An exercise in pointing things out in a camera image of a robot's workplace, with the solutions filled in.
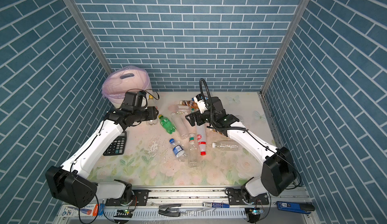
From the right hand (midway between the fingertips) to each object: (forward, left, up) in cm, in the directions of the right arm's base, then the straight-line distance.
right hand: (191, 112), depth 80 cm
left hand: (-1, +19, 0) cm, 19 cm away
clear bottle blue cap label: (-14, +7, -18) cm, 24 cm away
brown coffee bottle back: (+22, +4, -18) cm, 28 cm away
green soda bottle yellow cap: (+3, +18, -19) cm, 26 cm away
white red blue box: (-45, +44, -22) cm, 66 cm away
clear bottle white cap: (-7, -22, -23) cm, 32 cm away
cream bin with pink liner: (+21, +46, +2) cm, 51 cm away
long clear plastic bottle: (+7, +10, -22) cm, 25 cm away
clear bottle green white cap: (-14, -1, -23) cm, 27 cm away
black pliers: (-42, +6, -21) cm, 47 cm away
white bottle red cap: (-4, -6, -19) cm, 20 cm away
